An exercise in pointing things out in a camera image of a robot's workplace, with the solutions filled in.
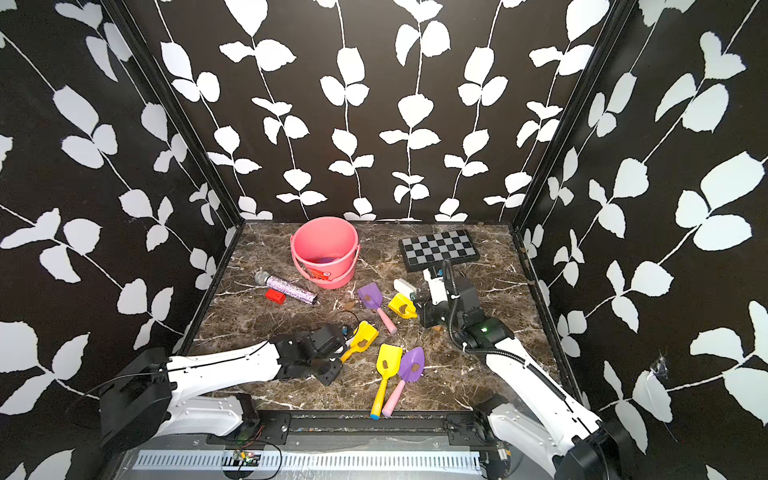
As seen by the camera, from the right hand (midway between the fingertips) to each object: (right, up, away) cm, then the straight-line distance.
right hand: (412, 297), depth 78 cm
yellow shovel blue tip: (-7, -20, +6) cm, 22 cm away
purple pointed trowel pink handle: (-28, +10, +20) cm, 35 cm away
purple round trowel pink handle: (0, -22, +5) cm, 22 cm away
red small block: (-44, -3, +18) cm, 48 cm away
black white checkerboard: (+7, +12, +30) cm, 33 cm away
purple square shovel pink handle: (-13, -3, +20) cm, 24 cm away
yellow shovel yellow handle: (-14, -13, +12) cm, 23 cm away
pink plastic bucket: (-31, +12, +29) cm, 44 cm away
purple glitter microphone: (-41, 0, +20) cm, 46 cm away
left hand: (-20, -19, +5) cm, 28 cm away
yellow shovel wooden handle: (0, -7, +17) cm, 19 cm away
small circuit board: (-41, -38, -8) cm, 56 cm away
